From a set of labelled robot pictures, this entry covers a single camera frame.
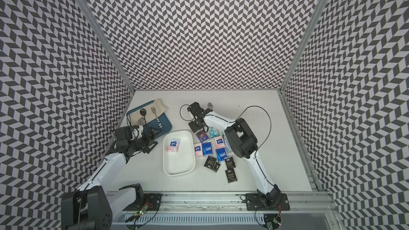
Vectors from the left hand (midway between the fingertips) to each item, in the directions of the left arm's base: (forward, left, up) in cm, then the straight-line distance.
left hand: (160, 136), depth 84 cm
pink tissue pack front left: (-4, -20, -7) cm, 22 cm away
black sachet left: (-12, -27, -6) cm, 30 cm away
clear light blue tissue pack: (-3, -36, -6) cm, 37 cm away
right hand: (+13, -19, -10) cm, 25 cm away
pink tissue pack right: (0, -32, -7) cm, 33 cm away
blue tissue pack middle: (-4, -25, -7) cm, 26 cm away
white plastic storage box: (-11, -12, -7) cm, 18 cm away
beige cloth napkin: (+27, +9, -9) cm, 30 cm away
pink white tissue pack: (-2, -6, -7) cm, 10 cm away
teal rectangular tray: (+12, +7, -9) cm, 16 cm away
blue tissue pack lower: (-7, -33, -7) cm, 34 cm away
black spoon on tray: (+22, +18, -8) cm, 29 cm away
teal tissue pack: (+6, -29, -7) cm, 30 cm away
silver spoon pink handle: (+28, -26, -8) cm, 39 cm away
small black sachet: (-13, -30, -8) cm, 34 cm away
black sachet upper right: (-11, -37, -7) cm, 40 cm away
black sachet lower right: (-18, -37, -8) cm, 42 cm away
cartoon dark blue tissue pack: (+3, -22, -7) cm, 23 cm away
